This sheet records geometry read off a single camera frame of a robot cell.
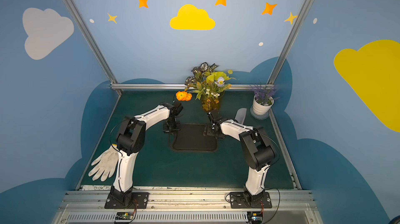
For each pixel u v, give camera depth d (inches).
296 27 33.1
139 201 29.4
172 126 34.1
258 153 19.6
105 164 33.6
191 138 38.7
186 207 28.9
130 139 22.3
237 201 29.3
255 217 28.4
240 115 45.2
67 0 29.0
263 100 39.2
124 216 28.3
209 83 38.5
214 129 28.5
